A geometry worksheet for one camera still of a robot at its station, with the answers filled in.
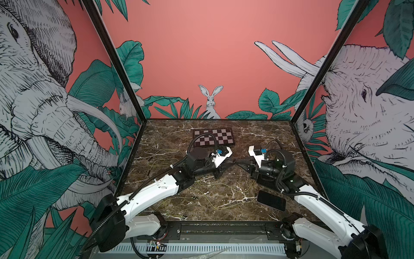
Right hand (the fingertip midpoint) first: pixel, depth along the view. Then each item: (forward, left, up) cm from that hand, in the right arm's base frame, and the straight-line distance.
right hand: (236, 161), depth 69 cm
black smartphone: (-3, -4, +2) cm, 5 cm away
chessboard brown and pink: (+33, +3, -23) cm, 40 cm away
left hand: (+1, +1, 0) cm, 2 cm away
